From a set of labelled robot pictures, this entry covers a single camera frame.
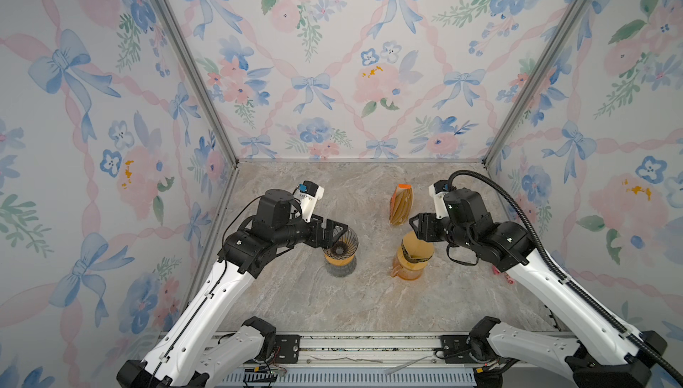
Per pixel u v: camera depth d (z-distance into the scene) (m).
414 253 0.81
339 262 0.80
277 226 0.52
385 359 0.74
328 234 0.59
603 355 0.39
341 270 0.84
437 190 0.63
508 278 0.47
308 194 0.60
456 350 0.73
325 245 0.59
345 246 0.83
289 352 0.74
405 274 0.87
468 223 0.50
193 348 0.39
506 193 0.46
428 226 0.62
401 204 0.97
